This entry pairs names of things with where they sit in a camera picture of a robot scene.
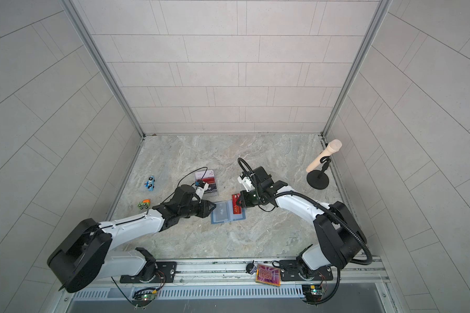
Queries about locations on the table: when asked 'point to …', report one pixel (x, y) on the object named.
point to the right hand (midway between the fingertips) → (236, 204)
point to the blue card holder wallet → (222, 211)
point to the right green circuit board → (313, 293)
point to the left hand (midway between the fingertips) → (219, 204)
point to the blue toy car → (149, 184)
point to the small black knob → (250, 268)
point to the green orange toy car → (144, 204)
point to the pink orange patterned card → (267, 274)
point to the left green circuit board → (142, 298)
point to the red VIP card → (236, 209)
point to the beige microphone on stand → (318, 179)
